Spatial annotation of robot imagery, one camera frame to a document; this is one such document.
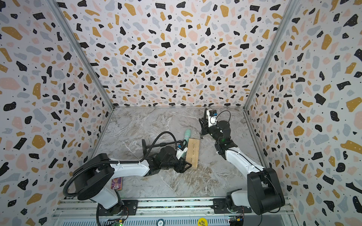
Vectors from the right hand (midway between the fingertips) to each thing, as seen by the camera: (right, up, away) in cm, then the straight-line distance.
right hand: (203, 119), depth 82 cm
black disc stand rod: (-37, -17, +9) cm, 42 cm away
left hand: (-7, -26, 0) cm, 27 cm away
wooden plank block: (-6, -23, +8) cm, 26 cm away
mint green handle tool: (-10, -11, +19) cm, 24 cm away
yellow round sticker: (-2, -51, -11) cm, 53 cm away
